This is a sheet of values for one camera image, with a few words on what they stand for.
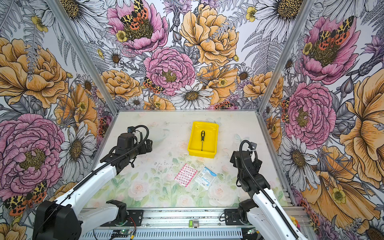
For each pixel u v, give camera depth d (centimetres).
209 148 100
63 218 39
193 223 70
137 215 76
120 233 71
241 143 58
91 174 50
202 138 104
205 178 87
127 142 64
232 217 74
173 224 73
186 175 89
